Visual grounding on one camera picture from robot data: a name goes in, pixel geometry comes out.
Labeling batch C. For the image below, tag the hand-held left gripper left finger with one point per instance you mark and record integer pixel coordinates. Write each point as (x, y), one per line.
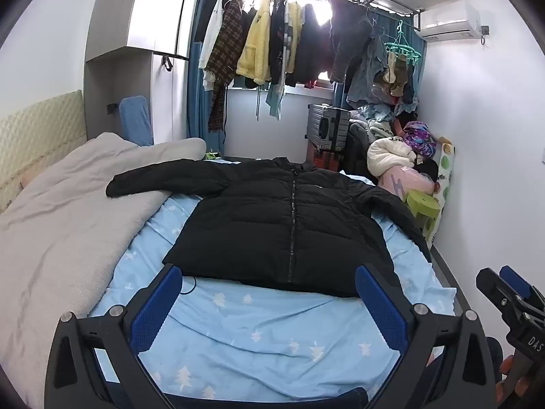
(155, 306)

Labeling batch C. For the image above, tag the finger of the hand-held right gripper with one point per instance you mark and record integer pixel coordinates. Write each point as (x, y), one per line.
(496, 287)
(515, 281)

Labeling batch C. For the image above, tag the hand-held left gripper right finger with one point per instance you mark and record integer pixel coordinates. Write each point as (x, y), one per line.
(381, 306)

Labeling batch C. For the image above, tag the black puffer jacket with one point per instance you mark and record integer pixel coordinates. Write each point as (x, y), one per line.
(255, 221)

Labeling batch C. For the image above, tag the pile of clothes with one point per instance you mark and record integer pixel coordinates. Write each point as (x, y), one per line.
(379, 115)

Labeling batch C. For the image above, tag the person's right hand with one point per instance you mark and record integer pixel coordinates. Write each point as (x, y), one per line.
(507, 370)

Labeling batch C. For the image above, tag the light blue tree-print bedsheet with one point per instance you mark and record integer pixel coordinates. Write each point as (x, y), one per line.
(255, 332)

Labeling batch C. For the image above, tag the green plastic stool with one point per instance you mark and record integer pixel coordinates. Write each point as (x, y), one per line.
(421, 208)

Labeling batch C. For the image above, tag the white dotted board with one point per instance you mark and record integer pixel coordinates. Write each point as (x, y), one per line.
(445, 179)

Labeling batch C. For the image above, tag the grey blanket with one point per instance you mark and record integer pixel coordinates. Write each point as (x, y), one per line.
(64, 221)

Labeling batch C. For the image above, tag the pink bedding bundle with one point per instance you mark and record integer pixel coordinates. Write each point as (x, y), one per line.
(411, 183)

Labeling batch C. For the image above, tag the red suitcase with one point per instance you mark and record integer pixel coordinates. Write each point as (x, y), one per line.
(325, 159)

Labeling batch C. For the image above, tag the black bag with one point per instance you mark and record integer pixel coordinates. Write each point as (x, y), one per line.
(355, 149)

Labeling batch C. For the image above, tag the purple patterned cloth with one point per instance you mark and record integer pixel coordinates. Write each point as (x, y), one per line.
(419, 138)

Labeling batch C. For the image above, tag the grey hard suitcase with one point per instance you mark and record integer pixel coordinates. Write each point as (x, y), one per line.
(328, 125)

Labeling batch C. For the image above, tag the beige quilted headboard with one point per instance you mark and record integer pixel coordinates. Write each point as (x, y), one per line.
(38, 128)

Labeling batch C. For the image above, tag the light blue hanging garment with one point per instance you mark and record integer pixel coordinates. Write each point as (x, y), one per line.
(274, 100)

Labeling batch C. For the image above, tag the socks on clip hanger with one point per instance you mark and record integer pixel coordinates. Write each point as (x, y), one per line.
(398, 74)

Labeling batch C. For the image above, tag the hanging blue denim garment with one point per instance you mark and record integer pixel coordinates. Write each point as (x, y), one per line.
(366, 72)

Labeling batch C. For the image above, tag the green clip hanger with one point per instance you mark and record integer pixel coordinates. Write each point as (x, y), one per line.
(404, 47)

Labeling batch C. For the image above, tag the black hanging jacket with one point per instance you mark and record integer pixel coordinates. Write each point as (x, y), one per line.
(313, 51)

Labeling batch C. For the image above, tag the white air conditioner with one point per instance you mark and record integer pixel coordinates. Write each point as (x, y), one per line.
(451, 19)

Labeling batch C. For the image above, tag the dark grey hanging jacket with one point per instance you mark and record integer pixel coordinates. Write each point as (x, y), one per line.
(351, 38)

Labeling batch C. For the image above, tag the white hanging garment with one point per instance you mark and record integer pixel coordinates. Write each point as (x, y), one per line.
(211, 42)

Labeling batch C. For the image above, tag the yellow fleece jacket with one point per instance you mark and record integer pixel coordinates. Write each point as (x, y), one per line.
(255, 47)

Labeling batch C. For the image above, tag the cream striped hanging sweater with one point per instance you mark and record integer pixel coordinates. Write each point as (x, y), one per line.
(293, 38)

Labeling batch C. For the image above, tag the grey wardrobe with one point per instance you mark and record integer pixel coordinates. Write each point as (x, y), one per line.
(140, 17)

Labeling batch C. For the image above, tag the black wall bracket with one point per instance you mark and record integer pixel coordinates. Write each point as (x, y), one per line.
(111, 108)

